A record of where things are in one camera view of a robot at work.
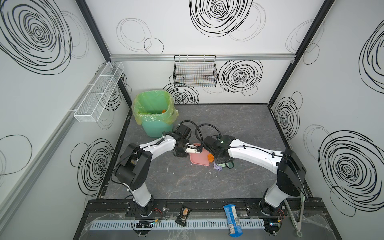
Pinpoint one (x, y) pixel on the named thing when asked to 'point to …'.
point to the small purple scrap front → (218, 167)
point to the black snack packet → (182, 217)
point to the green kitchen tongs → (297, 224)
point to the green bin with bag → (155, 111)
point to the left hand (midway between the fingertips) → (188, 148)
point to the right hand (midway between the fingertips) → (220, 161)
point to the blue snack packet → (234, 229)
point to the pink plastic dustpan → (200, 158)
